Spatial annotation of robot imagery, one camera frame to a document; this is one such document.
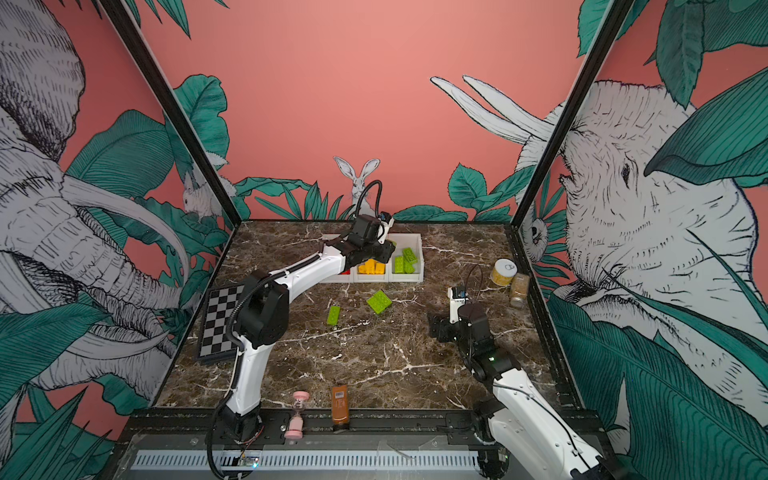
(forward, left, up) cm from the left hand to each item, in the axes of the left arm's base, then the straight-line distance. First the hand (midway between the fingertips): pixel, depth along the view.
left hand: (395, 241), depth 94 cm
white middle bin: (-6, +9, -12) cm, 16 cm away
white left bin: (-17, +17, +17) cm, 30 cm away
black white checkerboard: (-27, +53, -11) cm, 61 cm away
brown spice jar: (-14, -40, -11) cm, 44 cm away
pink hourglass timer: (-49, +27, -13) cm, 58 cm away
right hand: (-24, -11, -3) cm, 26 cm away
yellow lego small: (-2, +8, -11) cm, 14 cm away
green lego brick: (+5, -6, -14) cm, 16 cm away
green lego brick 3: (0, -1, -13) cm, 13 cm away
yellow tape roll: (-6, -37, -11) cm, 39 cm away
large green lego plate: (-13, +6, -16) cm, 21 cm away
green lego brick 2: (+2, -5, -15) cm, 16 cm away
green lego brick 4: (-18, +21, -16) cm, 32 cm away
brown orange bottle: (-45, +16, -12) cm, 49 cm away
